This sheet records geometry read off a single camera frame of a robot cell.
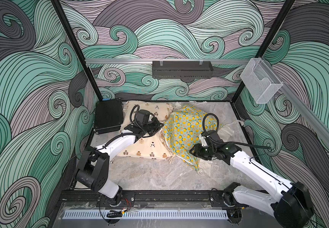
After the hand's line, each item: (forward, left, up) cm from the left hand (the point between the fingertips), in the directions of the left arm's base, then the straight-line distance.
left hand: (165, 122), depth 84 cm
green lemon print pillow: (+2, -12, -10) cm, 16 cm away
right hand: (-16, -15, -8) cm, 23 cm away
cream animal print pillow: (-10, +8, -12) cm, 18 cm away
